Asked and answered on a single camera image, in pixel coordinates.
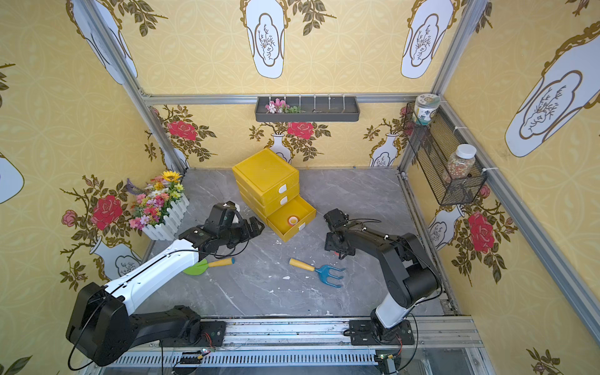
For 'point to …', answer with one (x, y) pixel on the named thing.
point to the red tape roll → (292, 220)
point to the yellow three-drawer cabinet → (270, 186)
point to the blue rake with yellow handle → (323, 272)
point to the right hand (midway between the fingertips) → (339, 244)
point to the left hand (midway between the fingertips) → (248, 228)
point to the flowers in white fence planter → (159, 206)
